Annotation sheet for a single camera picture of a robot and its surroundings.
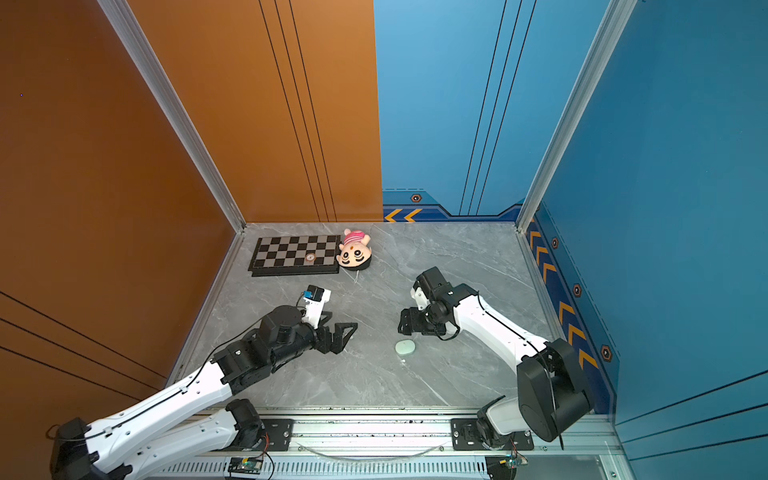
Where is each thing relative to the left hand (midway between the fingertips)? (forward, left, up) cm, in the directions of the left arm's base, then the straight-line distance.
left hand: (346, 318), depth 74 cm
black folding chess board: (+32, +27, -15) cm, 44 cm away
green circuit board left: (-28, +24, -22) cm, 43 cm away
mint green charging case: (-1, -15, -16) cm, 22 cm away
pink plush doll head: (+30, +1, -10) cm, 31 cm away
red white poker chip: (+31, +18, -15) cm, 39 cm away
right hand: (+2, -16, -10) cm, 19 cm away
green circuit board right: (-27, -41, -17) cm, 52 cm away
